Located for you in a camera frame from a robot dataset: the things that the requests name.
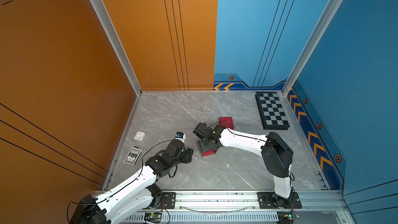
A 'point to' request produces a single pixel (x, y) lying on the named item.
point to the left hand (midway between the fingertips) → (190, 148)
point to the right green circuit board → (285, 217)
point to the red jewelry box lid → (226, 122)
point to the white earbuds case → (139, 136)
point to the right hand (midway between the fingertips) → (205, 146)
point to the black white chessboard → (271, 111)
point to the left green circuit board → (153, 217)
